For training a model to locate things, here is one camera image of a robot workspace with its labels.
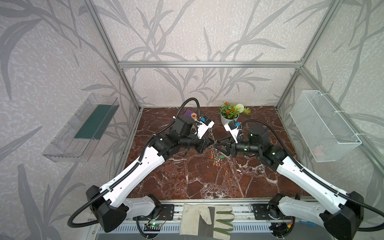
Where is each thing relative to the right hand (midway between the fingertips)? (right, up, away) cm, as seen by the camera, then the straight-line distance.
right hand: (217, 139), depth 68 cm
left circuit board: (-31, -43, +4) cm, 53 cm away
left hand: (-1, +1, -2) cm, 3 cm away
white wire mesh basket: (+46, +3, -6) cm, 47 cm away
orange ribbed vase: (-12, +12, +31) cm, 35 cm away
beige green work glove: (-8, -40, +2) cm, 41 cm away
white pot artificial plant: (+11, +14, +30) cm, 35 cm away
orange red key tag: (-3, -7, +1) cm, 8 cm away
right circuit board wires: (+32, -45, +4) cm, 55 cm away
